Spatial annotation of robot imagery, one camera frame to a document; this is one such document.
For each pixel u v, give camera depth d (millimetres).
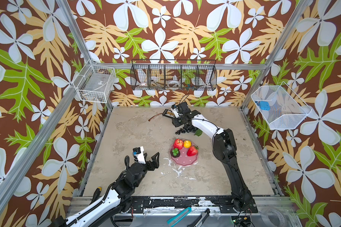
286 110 784
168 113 1150
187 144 926
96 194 760
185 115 784
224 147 604
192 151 896
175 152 866
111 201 542
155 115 1150
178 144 906
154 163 719
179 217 706
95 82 862
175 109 906
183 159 908
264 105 861
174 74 982
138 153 679
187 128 1014
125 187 614
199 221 690
